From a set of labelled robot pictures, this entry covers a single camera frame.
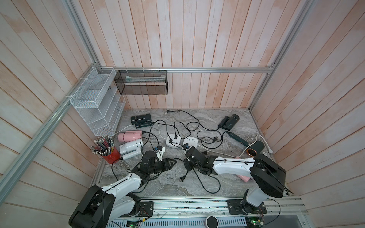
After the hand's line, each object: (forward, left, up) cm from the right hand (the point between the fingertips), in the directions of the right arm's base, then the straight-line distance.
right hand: (184, 159), depth 88 cm
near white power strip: (+14, +8, 0) cm, 16 cm away
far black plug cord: (+18, -21, -3) cm, 27 cm away
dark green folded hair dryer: (+31, -33, 0) cm, 45 cm away
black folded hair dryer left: (+31, +34, +1) cm, 46 cm away
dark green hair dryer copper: (+8, -45, +1) cm, 46 cm away
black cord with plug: (+17, +7, +2) cm, 18 cm away
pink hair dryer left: (+16, +39, +3) cm, 42 cm away
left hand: (-5, +6, +3) cm, 8 cm away
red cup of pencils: (+3, +48, +10) cm, 49 cm away
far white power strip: (+14, -5, -1) cm, 15 cm away
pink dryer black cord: (-15, -11, -4) cm, 19 cm away
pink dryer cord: (+1, +15, +13) cm, 20 cm away
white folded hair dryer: (+6, +36, +1) cm, 37 cm away
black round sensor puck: (-32, -13, +2) cm, 35 cm away
